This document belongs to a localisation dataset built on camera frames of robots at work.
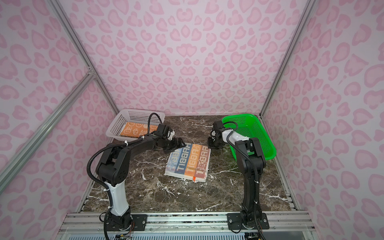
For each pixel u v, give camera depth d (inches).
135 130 42.3
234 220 29.0
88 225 29.7
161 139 31.6
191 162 36.7
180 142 34.9
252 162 20.5
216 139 34.5
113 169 20.4
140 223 28.8
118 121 41.9
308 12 27.8
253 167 20.4
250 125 43.3
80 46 32.3
